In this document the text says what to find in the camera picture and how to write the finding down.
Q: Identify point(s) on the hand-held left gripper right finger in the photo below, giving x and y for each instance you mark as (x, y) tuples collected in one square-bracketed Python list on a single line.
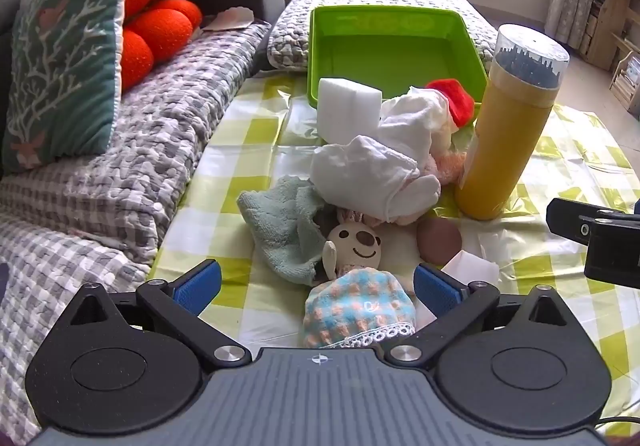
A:
[(435, 287)]

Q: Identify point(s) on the wooden magazine rack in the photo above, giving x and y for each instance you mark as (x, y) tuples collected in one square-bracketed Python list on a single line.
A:
[(625, 79)]

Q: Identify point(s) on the green plastic tray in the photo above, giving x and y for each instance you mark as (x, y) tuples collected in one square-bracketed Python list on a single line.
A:
[(390, 56)]

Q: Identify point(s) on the small white sponge block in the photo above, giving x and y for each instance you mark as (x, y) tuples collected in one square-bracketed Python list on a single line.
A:
[(472, 268)]

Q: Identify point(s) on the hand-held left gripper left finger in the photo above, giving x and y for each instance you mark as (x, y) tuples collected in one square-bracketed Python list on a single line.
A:
[(197, 287)]

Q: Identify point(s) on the bunny doll with checked dress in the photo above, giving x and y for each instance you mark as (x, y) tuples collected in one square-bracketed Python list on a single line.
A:
[(357, 306)]

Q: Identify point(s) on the white cloth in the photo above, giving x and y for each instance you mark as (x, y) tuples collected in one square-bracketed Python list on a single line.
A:
[(410, 124)]

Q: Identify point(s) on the teal coral print cushion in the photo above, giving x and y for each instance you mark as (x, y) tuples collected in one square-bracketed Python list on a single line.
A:
[(65, 66)]

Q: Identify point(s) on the brown round pad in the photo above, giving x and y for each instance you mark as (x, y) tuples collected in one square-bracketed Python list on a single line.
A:
[(440, 238)]

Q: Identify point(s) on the red and white plush toy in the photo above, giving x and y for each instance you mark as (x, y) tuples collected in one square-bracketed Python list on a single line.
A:
[(450, 99)]

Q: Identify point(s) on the white scalloped paper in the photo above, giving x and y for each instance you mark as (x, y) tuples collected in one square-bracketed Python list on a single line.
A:
[(227, 19)]

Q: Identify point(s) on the pink fluffy cloth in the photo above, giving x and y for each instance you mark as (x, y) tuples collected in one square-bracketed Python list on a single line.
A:
[(447, 169)]

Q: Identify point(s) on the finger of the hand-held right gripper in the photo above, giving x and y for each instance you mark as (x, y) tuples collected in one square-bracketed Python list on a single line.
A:
[(567, 218)]

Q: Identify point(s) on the large white sponge block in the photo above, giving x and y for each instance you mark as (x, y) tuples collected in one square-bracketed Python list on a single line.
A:
[(347, 101)]

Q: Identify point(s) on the yellow container with clear lid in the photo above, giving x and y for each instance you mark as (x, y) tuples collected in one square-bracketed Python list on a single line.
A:
[(505, 136)]

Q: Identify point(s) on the white sock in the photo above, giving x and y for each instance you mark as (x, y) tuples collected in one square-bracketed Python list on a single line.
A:
[(365, 171)]

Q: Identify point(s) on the green towel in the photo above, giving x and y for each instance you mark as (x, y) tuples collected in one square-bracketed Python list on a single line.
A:
[(280, 226)]

